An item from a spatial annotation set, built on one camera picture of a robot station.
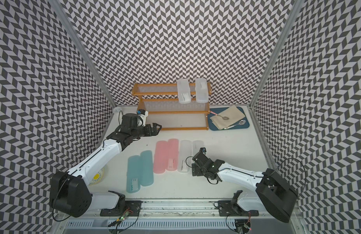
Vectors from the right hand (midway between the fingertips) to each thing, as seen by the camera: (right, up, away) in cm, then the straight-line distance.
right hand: (201, 170), depth 85 cm
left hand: (-26, +25, -2) cm, 37 cm away
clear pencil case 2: (-2, +13, +11) cm, 17 cm away
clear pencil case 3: (-10, +47, 0) cm, 48 cm away
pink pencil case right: (-17, +8, +7) cm, 20 cm away
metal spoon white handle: (+31, +28, +19) cm, 46 cm away
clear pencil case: (-10, +7, +6) cm, 14 cm away
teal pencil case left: (-39, -2, -2) cm, 39 cm away
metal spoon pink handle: (+20, +32, +24) cm, 44 cm away
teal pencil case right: (-33, 0, +4) cm, 34 cm away
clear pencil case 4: (+1, +48, +3) cm, 48 cm away
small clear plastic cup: (-63, +37, +26) cm, 77 cm away
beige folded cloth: (+24, +32, +24) cm, 46 cm away
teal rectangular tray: (+10, +24, +21) cm, 34 cm away
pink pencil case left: (-25, +7, +4) cm, 26 cm away
